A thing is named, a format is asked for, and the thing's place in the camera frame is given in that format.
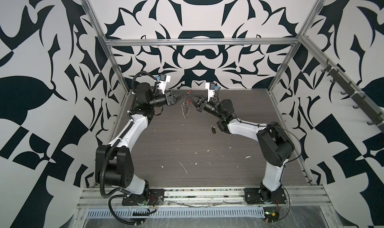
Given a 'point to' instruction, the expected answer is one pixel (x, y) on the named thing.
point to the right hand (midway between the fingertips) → (188, 97)
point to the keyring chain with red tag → (186, 105)
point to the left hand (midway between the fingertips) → (185, 91)
